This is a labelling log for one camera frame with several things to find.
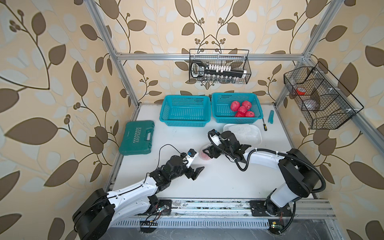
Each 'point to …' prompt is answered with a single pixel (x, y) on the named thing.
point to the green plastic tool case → (137, 137)
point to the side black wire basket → (324, 102)
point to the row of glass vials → (225, 80)
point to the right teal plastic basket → (221, 108)
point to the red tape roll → (301, 91)
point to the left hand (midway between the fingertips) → (196, 159)
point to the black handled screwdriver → (264, 126)
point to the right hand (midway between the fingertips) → (207, 147)
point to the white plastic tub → (257, 142)
